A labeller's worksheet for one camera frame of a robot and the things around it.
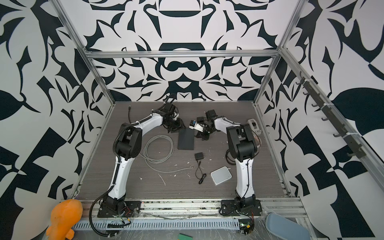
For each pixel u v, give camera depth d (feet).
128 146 1.98
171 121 2.94
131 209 2.43
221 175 2.77
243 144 1.91
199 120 3.57
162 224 2.34
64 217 2.13
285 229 2.29
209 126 2.71
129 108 3.78
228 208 2.43
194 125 2.99
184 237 2.17
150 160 2.93
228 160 2.97
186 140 3.26
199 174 2.83
